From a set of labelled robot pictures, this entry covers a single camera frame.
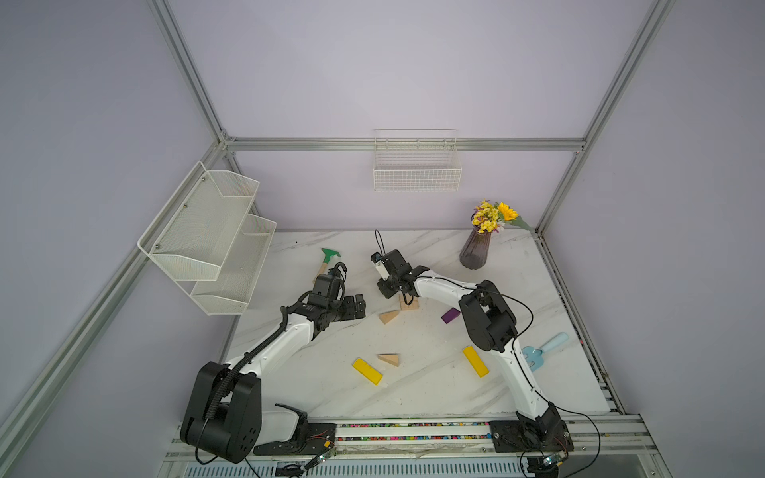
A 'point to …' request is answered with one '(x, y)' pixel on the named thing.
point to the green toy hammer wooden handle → (328, 254)
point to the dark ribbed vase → (475, 249)
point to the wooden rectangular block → (413, 305)
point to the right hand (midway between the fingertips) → (388, 285)
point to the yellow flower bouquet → (492, 216)
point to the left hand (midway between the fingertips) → (350, 309)
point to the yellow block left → (367, 370)
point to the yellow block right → (475, 360)
